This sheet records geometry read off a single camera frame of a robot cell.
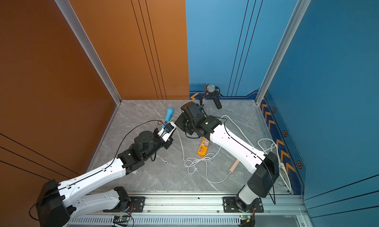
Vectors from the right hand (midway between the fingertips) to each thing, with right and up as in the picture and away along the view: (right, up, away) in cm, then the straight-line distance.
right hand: (174, 122), depth 74 cm
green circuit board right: (+35, -47, -4) cm, 58 cm away
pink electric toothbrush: (+33, -26, +10) cm, 43 cm away
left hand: (0, -2, -1) cm, 2 cm away
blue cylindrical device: (-9, +4, +34) cm, 35 cm away
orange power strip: (+15, -18, +15) cm, 28 cm away
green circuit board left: (-26, -48, -2) cm, 55 cm away
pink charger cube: (+17, -14, +15) cm, 26 cm away
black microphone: (+22, +18, +20) cm, 35 cm away
